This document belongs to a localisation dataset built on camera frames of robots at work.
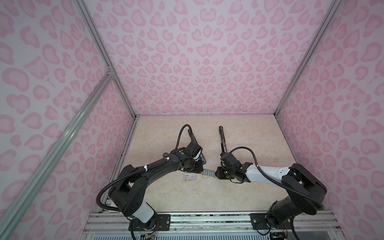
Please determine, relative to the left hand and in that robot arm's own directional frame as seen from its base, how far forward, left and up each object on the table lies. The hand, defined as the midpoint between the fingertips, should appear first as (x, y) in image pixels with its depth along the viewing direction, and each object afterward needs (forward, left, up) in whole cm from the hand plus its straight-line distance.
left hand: (202, 167), depth 84 cm
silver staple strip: (0, -4, -8) cm, 9 cm away
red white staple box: (-2, +8, -7) cm, 10 cm away
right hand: (-1, -8, -6) cm, 10 cm away
